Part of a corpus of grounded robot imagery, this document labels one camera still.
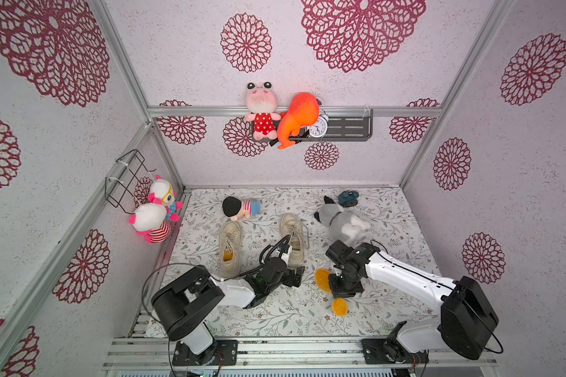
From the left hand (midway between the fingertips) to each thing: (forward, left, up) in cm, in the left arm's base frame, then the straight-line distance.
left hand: (294, 265), depth 90 cm
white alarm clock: (+41, -10, +32) cm, 53 cm away
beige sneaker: (+6, +24, +5) cm, 26 cm away
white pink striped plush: (+11, +53, +15) cm, 56 cm away
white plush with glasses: (+24, +52, +15) cm, 59 cm away
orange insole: (-16, -14, +4) cm, 22 cm away
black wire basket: (+14, +59, +26) cm, 66 cm away
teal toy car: (+32, -26, +2) cm, 41 cm away
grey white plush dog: (+15, -20, +6) cm, 25 cm away
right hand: (-12, -13, +2) cm, 17 cm away
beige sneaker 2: (+18, 0, +1) cm, 18 cm away
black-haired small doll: (+25, +25, +3) cm, 36 cm away
